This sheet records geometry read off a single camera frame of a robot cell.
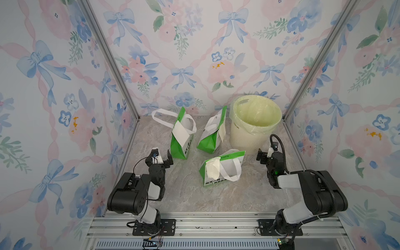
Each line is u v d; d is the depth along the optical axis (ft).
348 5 2.26
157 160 2.49
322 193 1.51
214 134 2.77
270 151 2.69
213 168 2.29
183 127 2.81
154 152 2.46
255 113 3.13
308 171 1.71
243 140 2.80
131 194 1.50
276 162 2.39
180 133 2.73
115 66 2.97
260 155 2.85
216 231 2.41
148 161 2.62
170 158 2.75
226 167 2.50
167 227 2.43
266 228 2.43
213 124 2.82
